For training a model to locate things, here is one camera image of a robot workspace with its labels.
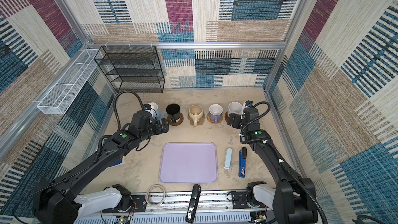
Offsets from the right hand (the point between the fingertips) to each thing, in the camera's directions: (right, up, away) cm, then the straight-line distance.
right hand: (237, 118), depth 85 cm
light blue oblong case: (-5, -21, -2) cm, 22 cm away
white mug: (+2, +6, +14) cm, 15 cm away
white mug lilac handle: (-10, +3, +18) cm, 21 cm away
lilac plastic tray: (-26, -24, -1) cm, 35 cm away
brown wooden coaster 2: (-3, 0, +17) cm, 17 cm away
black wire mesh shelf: (-68, +33, +25) cm, 80 cm away
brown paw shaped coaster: (-21, -4, +14) cm, 25 cm away
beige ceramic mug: (-23, +2, +17) cm, 29 cm away
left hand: (-39, -1, -6) cm, 40 cm away
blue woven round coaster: (-43, +2, +4) cm, 43 cm away
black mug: (-36, +3, +10) cm, 38 cm away
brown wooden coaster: (-35, -4, +14) cm, 38 cm away
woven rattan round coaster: (-15, -2, +18) cm, 24 cm away
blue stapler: (+2, -24, -1) cm, 24 cm away
